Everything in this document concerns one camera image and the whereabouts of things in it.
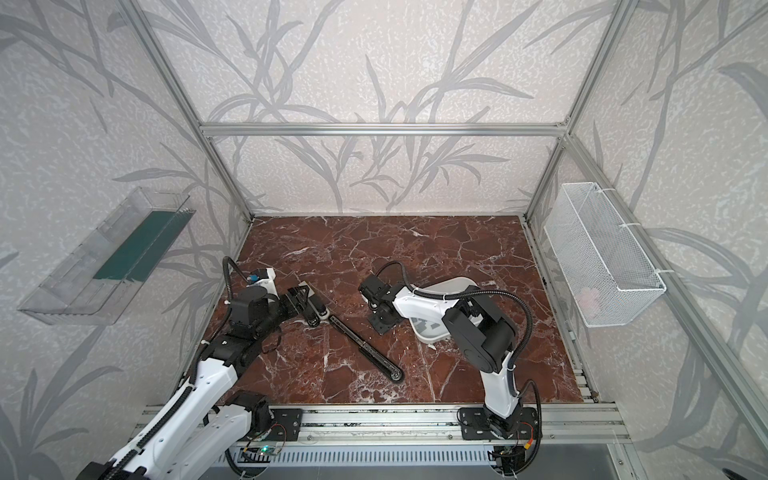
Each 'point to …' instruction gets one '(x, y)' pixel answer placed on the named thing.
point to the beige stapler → (320, 309)
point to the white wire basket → (608, 279)
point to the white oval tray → (433, 330)
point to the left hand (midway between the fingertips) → (306, 281)
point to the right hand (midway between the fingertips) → (384, 311)
